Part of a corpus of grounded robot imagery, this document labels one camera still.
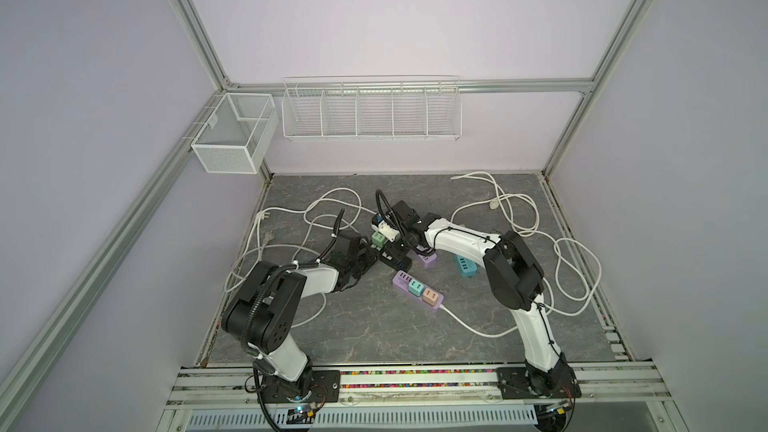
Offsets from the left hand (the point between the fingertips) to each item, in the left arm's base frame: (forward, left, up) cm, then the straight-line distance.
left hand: (380, 256), depth 94 cm
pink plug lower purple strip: (-15, -14, +4) cm, 21 cm away
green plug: (+4, 0, +5) cm, 6 cm away
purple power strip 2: (-8, -6, 0) cm, 10 cm away
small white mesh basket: (+40, +48, +20) cm, 66 cm away
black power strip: (-3, -4, +8) cm, 10 cm away
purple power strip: (-2, -16, -1) cm, 16 cm away
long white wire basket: (+41, 0, +27) cm, 49 cm away
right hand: (+3, -4, 0) cm, 5 cm away
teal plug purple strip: (-13, -10, +4) cm, 17 cm away
